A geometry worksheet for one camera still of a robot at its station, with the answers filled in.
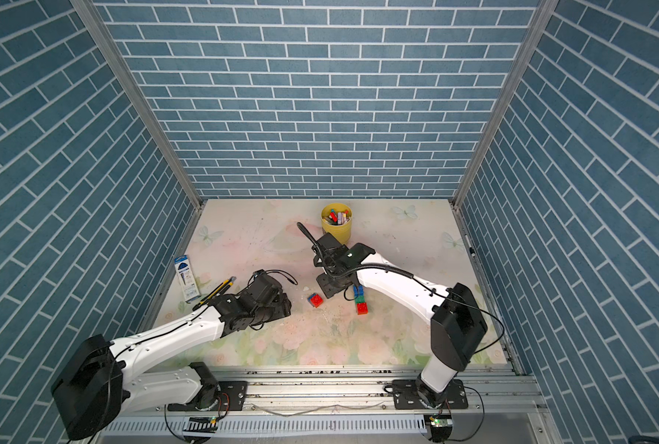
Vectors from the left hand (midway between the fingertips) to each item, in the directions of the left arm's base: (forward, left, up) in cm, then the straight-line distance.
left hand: (291, 309), depth 84 cm
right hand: (+5, -13, +6) cm, 15 cm away
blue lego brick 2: (+7, -22, 0) cm, 23 cm away
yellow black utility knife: (+10, +25, -5) cm, 28 cm away
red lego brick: (+4, -8, -3) cm, 9 cm away
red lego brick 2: (0, -22, 0) cm, 22 cm away
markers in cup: (+32, -14, +7) cm, 35 cm away
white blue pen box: (+14, +39, -6) cm, 42 cm away
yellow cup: (+29, -16, +2) cm, 33 cm away
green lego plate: (+5, -22, -3) cm, 22 cm away
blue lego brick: (+5, -5, -3) cm, 8 cm away
